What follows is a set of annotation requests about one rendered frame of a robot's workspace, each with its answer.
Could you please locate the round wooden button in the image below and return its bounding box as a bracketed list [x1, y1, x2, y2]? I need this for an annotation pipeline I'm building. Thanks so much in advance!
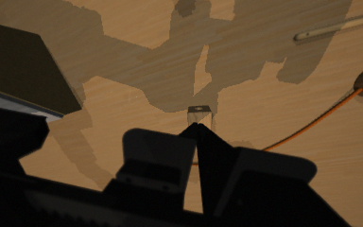
[354, 72, 363, 96]

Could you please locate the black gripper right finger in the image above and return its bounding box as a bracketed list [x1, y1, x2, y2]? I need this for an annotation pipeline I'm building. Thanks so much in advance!
[197, 123, 318, 217]

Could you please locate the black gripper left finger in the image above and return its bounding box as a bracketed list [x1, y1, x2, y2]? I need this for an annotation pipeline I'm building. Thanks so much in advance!
[122, 122, 199, 195]

